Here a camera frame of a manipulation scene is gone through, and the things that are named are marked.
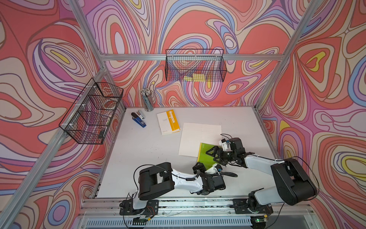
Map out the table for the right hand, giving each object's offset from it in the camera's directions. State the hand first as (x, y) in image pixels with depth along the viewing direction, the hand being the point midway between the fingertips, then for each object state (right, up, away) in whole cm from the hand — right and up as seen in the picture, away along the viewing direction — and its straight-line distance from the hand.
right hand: (210, 159), depth 87 cm
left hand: (-5, -6, -2) cm, 8 cm away
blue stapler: (-54, +26, +21) cm, 64 cm away
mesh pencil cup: (-45, +41, +21) cm, 64 cm away
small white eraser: (-52, +30, +25) cm, 65 cm away
